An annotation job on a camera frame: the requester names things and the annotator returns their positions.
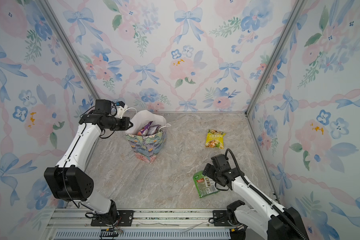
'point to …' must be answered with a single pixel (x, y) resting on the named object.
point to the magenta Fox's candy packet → (144, 128)
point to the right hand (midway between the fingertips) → (208, 172)
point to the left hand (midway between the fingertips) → (132, 122)
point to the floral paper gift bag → (147, 147)
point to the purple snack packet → (153, 130)
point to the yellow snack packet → (215, 139)
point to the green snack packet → (205, 185)
